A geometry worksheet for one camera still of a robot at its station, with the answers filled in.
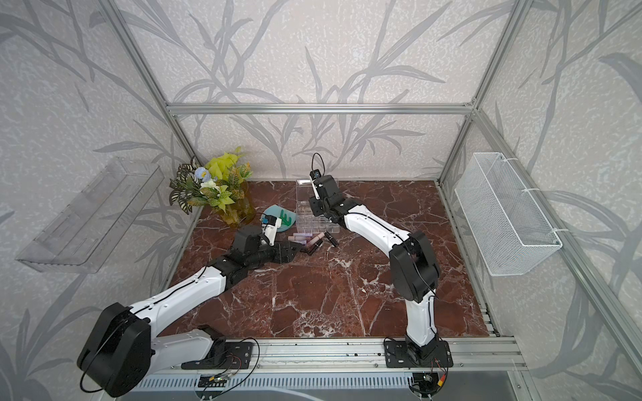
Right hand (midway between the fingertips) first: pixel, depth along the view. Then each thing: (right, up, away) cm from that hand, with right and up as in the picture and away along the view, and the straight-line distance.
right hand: (318, 195), depth 91 cm
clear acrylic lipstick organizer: (-6, -11, +15) cm, 20 cm away
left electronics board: (-29, -54, -21) cm, 64 cm away
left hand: (-7, -17, -8) cm, 20 cm away
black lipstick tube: (+5, -17, +8) cm, 20 cm away
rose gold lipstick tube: (-2, -17, +8) cm, 19 cm away
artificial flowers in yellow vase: (-35, +4, 0) cm, 36 cm away
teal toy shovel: (-20, -6, +18) cm, 27 cm away
